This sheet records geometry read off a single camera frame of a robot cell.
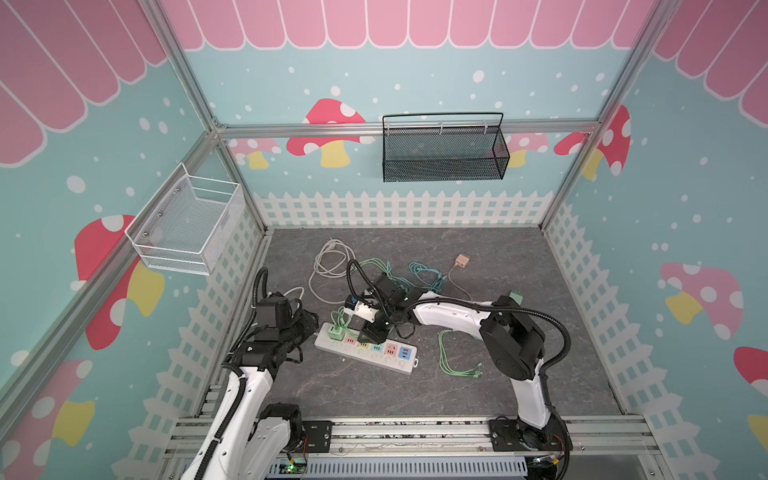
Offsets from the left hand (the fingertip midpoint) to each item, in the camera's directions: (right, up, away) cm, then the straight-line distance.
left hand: (315, 324), depth 81 cm
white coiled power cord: (-1, +18, +31) cm, 35 cm away
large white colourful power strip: (+20, -10, +4) cm, 23 cm away
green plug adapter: (+5, -3, +4) cm, 7 cm away
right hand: (+12, -3, +6) cm, 14 cm away
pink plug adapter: (+47, +17, +27) cm, 57 cm away
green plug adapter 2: (+63, +5, +18) cm, 66 cm away
